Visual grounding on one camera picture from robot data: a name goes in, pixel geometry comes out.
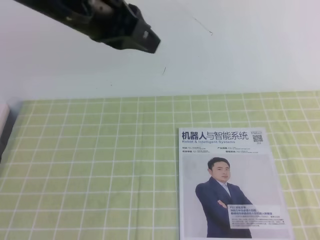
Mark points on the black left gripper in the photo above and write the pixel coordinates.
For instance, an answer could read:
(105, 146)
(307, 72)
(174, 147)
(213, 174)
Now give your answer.
(115, 23)

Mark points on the green checkered tablecloth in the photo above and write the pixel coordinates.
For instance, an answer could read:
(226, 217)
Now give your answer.
(106, 168)

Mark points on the white robotics magazine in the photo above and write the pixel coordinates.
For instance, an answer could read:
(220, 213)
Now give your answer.
(229, 188)

